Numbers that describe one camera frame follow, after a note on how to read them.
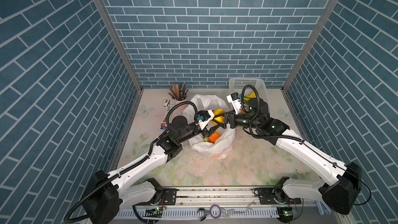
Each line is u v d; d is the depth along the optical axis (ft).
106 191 1.28
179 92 3.25
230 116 2.00
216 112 2.15
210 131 2.05
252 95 3.75
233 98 2.08
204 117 1.81
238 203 2.41
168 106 3.55
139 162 1.54
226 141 2.52
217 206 2.36
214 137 2.92
